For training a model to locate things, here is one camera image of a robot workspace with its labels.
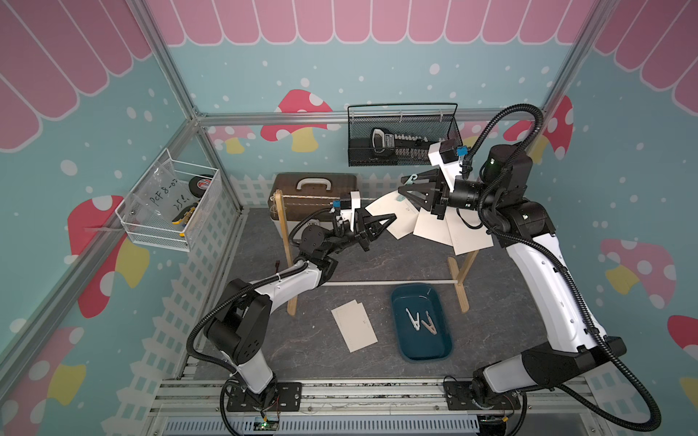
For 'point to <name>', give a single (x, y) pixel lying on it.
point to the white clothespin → (415, 323)
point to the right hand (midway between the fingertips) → (402, 186)
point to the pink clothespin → (430, 325)
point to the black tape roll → (198, 185)
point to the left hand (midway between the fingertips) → (397, 221)
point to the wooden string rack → (460, 278)
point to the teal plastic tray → (421, 345)
